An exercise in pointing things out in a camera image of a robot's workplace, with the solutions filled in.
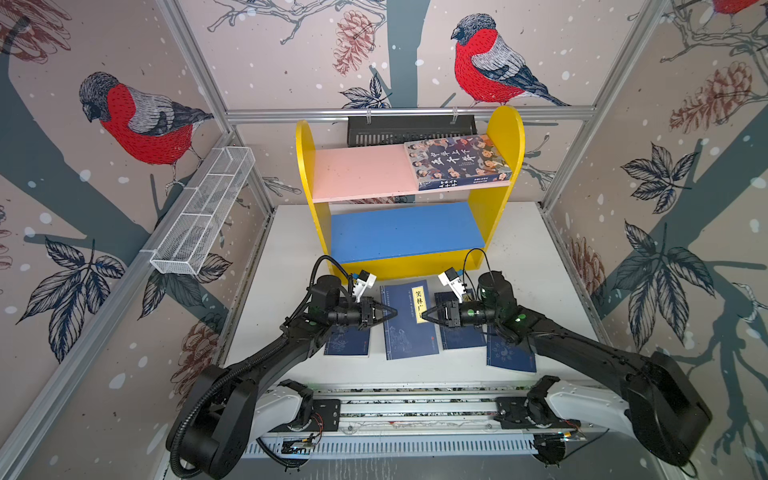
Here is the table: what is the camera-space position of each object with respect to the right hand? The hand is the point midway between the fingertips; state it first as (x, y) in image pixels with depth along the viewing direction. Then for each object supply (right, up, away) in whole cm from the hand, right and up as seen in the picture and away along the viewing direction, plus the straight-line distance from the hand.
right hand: (422, 321), depth 73 cm
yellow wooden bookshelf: (-13, +26, +19) cm, 35 cm away
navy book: (-21, -9, +12) cm, 26 cm away
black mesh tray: (-6, +57, +25) cm, 62 cm away
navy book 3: (+11, -9, +13) cm, 19 cm away
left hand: (-7, +1, 0) cm, 7 cm away
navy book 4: (+24, -12, +10) cm, 28 cm away
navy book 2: (-4, -3, 0) cm, 5 cm away
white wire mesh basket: (-58, +21, -1) cm, 62 cm away
